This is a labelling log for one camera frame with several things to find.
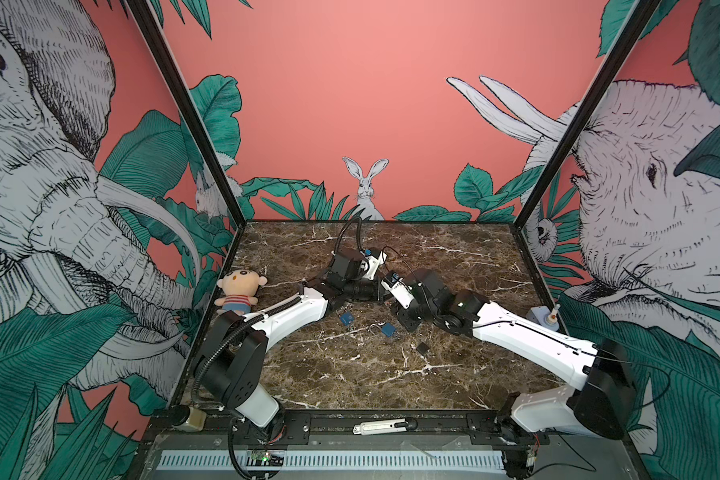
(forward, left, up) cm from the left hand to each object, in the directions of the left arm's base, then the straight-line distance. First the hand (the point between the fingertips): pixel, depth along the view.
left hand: (402, 289), depth 79 cm
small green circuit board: (-34, +36, -17) cm, 52 cm away
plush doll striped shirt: (+10, +50, -12) cm, 52 cm away
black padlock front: (-9, -7, -19) cm, 22 cm away
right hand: (-3, +3, -2) cm, 5 cm away
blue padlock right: (-3, +3, -18) cm, 19 cm away
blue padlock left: (+1, +16, -18) cm, 24 cm away
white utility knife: (-29, +7, -19) cm, 35 cm away
